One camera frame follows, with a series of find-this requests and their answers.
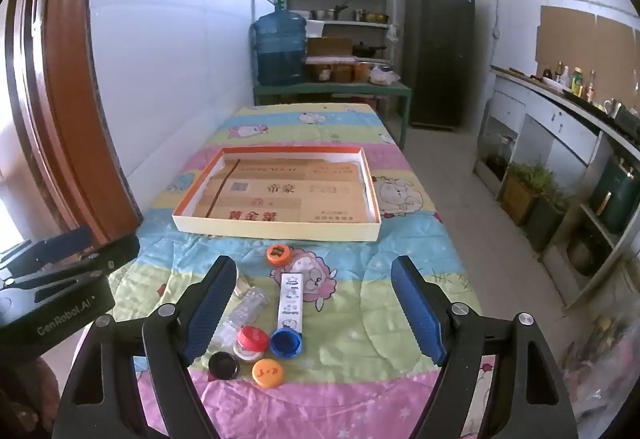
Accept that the green metal table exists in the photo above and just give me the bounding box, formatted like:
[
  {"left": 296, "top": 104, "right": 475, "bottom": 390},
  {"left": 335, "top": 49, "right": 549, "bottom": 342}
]
[{"left": 253, "top": 82, "right": 412, "bottom": 152}]

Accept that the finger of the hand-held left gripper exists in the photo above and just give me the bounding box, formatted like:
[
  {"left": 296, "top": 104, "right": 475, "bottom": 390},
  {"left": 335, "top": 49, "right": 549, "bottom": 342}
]
[
  {"left": 0, "top": 225, "right": 97, "bottom": 266},
  {"left": 0, "top": 234, "right": 142, "bottom": 292}
]

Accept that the shallow orange-rimmed cardboard tray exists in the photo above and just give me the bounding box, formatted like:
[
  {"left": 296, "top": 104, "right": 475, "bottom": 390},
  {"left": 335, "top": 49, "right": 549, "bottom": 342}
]
[{"left": 172, "top": 146, "right": 382, "bottom": 242}]

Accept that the clear plastic bag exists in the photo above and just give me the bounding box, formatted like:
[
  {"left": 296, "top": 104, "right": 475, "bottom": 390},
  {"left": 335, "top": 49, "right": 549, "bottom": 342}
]
[{"left": 555, "top": 304, "right": 636, "bottom": 425}]

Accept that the yellow planter box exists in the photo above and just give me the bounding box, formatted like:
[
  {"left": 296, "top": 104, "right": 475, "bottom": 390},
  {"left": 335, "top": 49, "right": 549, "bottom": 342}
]
[{"left": 500, "top": 164, "right": 543, "bottom": 226}]

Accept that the red cap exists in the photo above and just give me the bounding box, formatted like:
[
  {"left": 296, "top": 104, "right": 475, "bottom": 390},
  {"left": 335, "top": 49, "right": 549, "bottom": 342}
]
[{"left": 234, "top": 326, "right": 270, "bottom": 362}]

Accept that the clear patterned plastic box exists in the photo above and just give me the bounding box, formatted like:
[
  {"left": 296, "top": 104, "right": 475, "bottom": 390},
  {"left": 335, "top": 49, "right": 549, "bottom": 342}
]
[{"left": 227, "top": 286, "right": 265, "bottom": 326}]

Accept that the brown cardboard box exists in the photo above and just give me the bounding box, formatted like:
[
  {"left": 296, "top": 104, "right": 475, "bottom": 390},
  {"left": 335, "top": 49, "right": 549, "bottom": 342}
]
[{"left": 306, "top": 36, "right": 353, "bottom": 60}]

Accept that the plain orange cap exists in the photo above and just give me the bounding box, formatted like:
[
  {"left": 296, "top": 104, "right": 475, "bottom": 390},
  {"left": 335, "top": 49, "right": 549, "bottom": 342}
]
[{"left": 251, "top": 358, "right": 286, "bottom": 387}]

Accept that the dark planter box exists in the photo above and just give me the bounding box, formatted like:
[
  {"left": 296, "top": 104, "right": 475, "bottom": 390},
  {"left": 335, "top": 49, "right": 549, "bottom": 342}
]
[{"left": 525, "top": 194, "right": 571, "bottom": 252}]

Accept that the white kitchen counter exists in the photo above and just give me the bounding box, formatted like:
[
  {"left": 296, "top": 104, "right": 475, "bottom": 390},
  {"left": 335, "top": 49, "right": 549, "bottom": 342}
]
[{"left": 472, "top": 65, "right": 640, "bottom": 310}]

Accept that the brown wooden door frame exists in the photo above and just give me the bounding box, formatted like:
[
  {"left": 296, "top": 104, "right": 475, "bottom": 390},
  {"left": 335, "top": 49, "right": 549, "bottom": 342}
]
[{"left": 10, "top": 0, "right": 146, "bottom": 245}]

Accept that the black cap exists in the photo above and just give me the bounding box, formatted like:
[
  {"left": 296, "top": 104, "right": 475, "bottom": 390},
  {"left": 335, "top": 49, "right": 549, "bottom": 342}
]
[{"left": 208, "top": 351, "right": 241, "bottom": 381}]

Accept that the cartoon printed blanket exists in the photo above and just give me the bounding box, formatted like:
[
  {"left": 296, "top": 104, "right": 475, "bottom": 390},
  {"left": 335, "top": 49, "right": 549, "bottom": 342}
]
[{"left": 107, "top": 103, "right": 501, "bottom": 439}]

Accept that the cardboard wall sheet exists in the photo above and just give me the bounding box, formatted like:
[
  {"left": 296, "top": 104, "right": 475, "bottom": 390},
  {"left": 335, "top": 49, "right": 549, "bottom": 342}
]
[{"left": 536, "top": 5, "right": 640, "bottom": 92}]

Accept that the blue water jug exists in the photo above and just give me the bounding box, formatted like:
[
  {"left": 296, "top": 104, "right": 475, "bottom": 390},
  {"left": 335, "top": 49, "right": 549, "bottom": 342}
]
[{"left": 249, "top": 0, "right": 307, "bottom": 86}]

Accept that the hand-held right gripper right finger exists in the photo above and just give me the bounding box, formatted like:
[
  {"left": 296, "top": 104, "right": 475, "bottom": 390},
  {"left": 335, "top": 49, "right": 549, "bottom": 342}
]
[{"left": 391, "top": 255, "right": 581, "bottom": 439}]

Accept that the black pot with handle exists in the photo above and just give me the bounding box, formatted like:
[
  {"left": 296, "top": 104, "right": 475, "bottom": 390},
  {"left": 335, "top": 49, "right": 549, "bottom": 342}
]
[{"left": 351, "top": 42, "right": 388, "bottom": 60}]

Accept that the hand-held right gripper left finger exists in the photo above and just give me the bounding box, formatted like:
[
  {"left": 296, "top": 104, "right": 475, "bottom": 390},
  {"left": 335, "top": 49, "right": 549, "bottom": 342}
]
[{"left": 52, "top": 255, "right": 238, "bottom": 439}]

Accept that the blue cap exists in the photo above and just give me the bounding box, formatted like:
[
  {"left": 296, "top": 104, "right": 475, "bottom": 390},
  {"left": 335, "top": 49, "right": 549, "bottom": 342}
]
[{"left": 270, "top": 329, "right": 303, "bottom": 359}]

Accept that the dark green cooker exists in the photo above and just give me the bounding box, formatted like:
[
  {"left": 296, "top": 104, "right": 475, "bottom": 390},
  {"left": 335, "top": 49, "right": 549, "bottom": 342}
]
[{"left": 590, "top": 156, "right": 640, "bottom": 235}]

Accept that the white printed rectangular box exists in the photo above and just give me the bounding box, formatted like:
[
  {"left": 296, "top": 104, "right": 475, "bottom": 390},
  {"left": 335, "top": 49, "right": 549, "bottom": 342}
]
[{"left": 276, "top": 272, "right": 304, "bottom": 334}]

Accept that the white plastic bag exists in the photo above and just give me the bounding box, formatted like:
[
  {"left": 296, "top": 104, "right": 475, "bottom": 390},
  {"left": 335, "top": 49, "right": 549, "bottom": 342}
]
[{"left": 370, "top": 66, "right": 402, "bottom": 86}]

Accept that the orange cap with dark label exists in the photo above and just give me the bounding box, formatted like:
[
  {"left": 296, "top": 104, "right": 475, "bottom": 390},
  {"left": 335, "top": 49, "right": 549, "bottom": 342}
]
[{"left": 266, "top": 243, "right": 292, "bottom": 266}]

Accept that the dark green fridge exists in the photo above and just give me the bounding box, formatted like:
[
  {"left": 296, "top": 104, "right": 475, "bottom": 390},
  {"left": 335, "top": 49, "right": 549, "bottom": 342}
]
[{"left": 402, "top": 0, "right": 476, "bottom": 132}]

